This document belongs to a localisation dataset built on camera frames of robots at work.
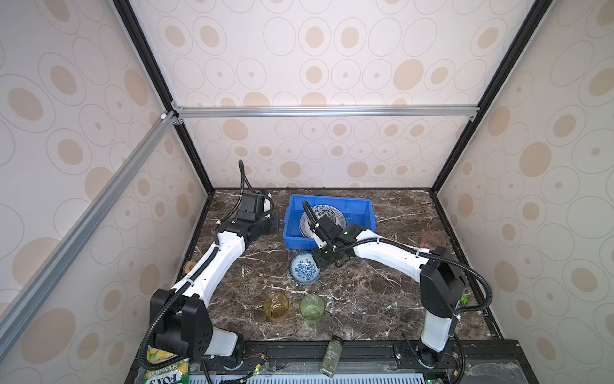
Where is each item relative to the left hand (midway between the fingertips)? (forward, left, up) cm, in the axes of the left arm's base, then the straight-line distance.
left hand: (282, 216), depth 83 cm
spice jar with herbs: (-40, -16, -16) cm, 46 cm away
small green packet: (-21, -65, -20) cm, 71 cm away
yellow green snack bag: (-44, +29, -17) cm, 55 cm away
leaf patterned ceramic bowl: (+12, -14, -12) cm, 23 cm away
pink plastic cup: (+4, -61, -20) cm, 64 cm away
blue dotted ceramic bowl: (-12, -7, -15) cm, 21 cm away
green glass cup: (-24, -10, -20) cm, 33 cm away
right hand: (-10, -12, -12) cm, 20 cm away
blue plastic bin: (+18, -31, -20) cm, 41 cm away
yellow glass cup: (-24, +2, -20) cm, 32 cm away
